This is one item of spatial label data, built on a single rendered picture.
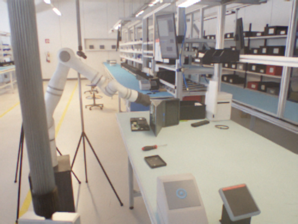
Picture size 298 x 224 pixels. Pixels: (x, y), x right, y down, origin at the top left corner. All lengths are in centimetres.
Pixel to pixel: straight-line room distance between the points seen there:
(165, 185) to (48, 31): 1234
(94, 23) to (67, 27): 132
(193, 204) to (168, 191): 8
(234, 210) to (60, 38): 1236
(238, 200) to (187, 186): 17
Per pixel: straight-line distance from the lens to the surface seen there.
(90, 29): 1274
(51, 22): 1290
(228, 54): 172
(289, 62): 144
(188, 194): 80
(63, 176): 156
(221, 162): 129
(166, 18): 284
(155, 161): 123
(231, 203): 82
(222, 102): 195
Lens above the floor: 156
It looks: 15 degrees down
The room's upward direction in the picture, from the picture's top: straight up
